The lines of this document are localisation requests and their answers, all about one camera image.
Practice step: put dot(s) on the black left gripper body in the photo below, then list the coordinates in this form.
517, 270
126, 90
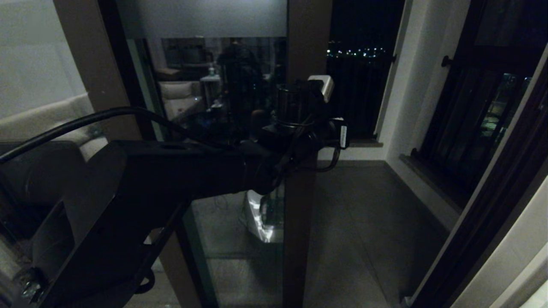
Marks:
319, 137

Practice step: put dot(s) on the brown framed sliding glass door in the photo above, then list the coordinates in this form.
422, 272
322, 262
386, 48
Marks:
299, 222

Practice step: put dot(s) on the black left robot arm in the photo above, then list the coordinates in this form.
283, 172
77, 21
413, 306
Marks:
150, 192

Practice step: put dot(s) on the silver cylinder of left wrist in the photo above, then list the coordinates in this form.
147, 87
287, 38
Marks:
295, 102

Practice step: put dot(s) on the black metal balcony railing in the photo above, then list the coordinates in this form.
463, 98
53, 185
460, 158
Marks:
359, 98

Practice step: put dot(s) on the short stone window sill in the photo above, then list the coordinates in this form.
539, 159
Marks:
428, 184

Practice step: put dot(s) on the brown framed fixed glass panel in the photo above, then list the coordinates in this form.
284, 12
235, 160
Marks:
85, 64

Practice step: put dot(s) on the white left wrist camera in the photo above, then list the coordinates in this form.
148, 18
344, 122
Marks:
323, 83

